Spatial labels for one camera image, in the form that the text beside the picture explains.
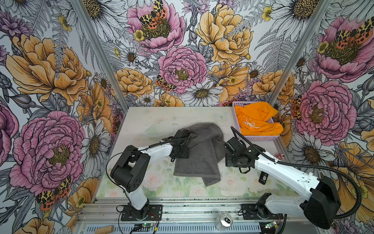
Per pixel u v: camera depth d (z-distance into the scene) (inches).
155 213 28.8
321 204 15.3
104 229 26.7
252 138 39.1
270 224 28.2
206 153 37.1
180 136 30.0
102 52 35.2
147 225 27.9
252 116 44.4
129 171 18.5
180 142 30.0
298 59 35.9
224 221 23.8
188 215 29.1
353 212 16.6
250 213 28.9
